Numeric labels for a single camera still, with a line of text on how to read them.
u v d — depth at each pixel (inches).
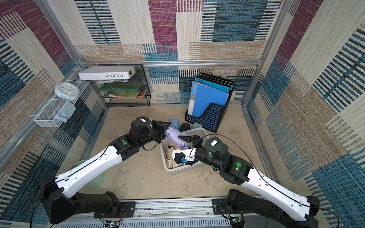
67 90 29.6
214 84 35.3
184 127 42.1
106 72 34.3
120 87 39.0
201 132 34.6
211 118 37.0
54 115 27.5
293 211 15.8
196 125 40.5
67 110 27.5
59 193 15.4
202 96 35.2
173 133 25.1
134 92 40.2
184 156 19.4
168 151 33.6
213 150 17.6
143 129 21.5
